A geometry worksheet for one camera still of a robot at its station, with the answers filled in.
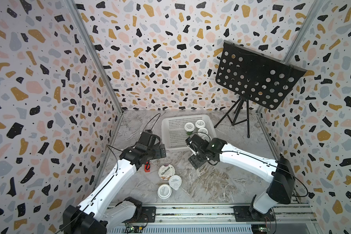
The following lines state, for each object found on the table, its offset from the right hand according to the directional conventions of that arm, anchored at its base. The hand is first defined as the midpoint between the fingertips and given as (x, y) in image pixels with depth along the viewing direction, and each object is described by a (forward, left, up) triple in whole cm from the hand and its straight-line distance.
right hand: (196, 158), depth 80 cm
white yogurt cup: (-16, +17, -7) cm, 24 cm away
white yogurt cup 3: (+19, -6, -5) cm, 20 cm away
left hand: (+2, +20, +4) cm, 21 cm away
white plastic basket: (+25, +15, -13) cm, 32 cm away
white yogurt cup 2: (+26, +4, -6) cm, 27 cm away
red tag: (-1, +29, -11) cm, 31 cm away
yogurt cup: (+31, -4, -6) cm, 31 cm away
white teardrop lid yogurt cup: (-10, +11, -8) cm, 17 cm away
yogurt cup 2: (+25, -5, -6) cm, 26 cm away
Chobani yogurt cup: (-4, +17, -8) cm, 19 cm away
